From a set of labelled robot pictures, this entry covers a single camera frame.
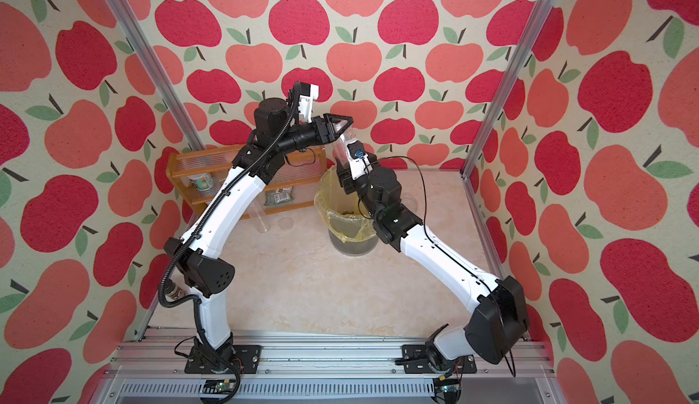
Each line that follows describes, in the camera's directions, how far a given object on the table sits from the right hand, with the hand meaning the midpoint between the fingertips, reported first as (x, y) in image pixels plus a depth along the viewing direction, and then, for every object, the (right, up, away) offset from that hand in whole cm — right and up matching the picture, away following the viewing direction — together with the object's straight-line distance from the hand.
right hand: (353, 159), depth 70 cm
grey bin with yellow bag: (-1, -20, +8) cm, 22 cm away
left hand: (0, +7, -4) cm, 8 cm away
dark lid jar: (-53, -38, +9) cm, 66 cm away
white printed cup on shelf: (-52, -5, +22) cm, 57 cm away
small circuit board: (-36, -61, +1) cm, 70 cm away
